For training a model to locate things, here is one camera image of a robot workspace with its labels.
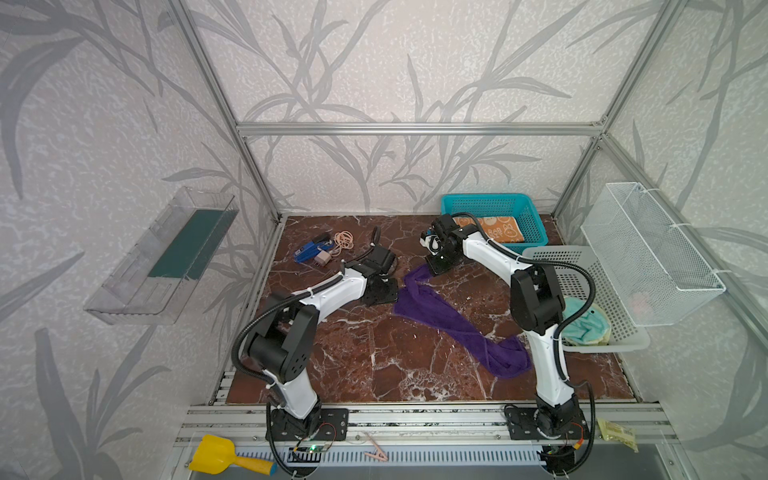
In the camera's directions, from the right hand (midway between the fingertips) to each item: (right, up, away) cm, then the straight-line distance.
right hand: (431, 261), depth 99 cm
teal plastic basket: (+26, +21, +16) cm, 37 cm away
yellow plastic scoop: (-55, -45, -28) cm, 76 cm away
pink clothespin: (-14, -44, -30) cm, 55 cm away
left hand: (-11, -8, -8) cm, 16 cm away
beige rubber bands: (-32, +7, +12) cm, 35 cm away
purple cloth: (+16, -25, -17) cm, 35 cm away
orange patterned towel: (+28, +11, +13) cm, 32 cm away
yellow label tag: (+42, -40, -28) cm, 64 cm away
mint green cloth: (+44, -18, -16) cm, 50 cm away
